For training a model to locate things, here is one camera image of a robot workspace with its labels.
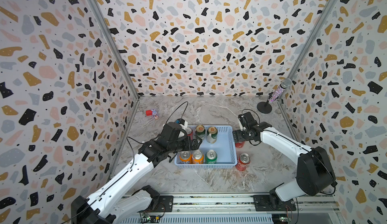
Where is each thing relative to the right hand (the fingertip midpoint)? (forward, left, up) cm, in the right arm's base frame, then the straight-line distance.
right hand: (240, 135), depth 90 cm
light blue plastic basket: (-2, +8, -11) cm, 14 cm away
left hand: (-12, +24, +13) cm, 30 cm away
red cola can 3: (-16, 0, +2) cm, 16 cm away
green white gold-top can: (-1, +17, +3) cm, 17 cm away
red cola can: (0, +30, +3) cm, 30 cm away
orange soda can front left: (-16, +31, +3) cm, 35 cm away
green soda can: (-15, +18, +2) cm, 23 cm away
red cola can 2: (-4, 0, -6) cm, 7 cm away
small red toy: (+19, +58, -2) cm, 61 cm away
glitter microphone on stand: (+29, -24, -8) cm, 38 cm away
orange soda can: (-15, +25, +2) cm, 29 cm away
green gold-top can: (+1, +24, +2) cm, 24 cm away
